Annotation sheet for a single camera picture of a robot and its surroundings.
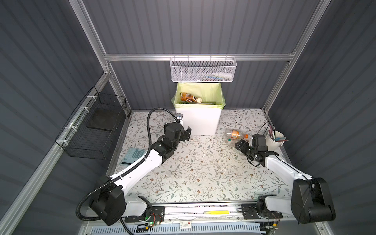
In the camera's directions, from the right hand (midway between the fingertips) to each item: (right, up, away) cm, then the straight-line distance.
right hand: (242, 147), depth 90 cm
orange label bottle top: (-1, +7, +9) cm, 12 cm away
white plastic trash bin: (-24, +16, +3) cm, 29 cm away
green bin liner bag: (-18, +35, +9) cm, 41 cm away
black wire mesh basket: (-82, +11, -16) cm, 85 cm away
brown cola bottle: (-35, +33, +5) cm, 48 cm away
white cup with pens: (+22, +5, +3) cm, 23 cm away
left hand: (-38, +14, -10) cm, 42 cm away
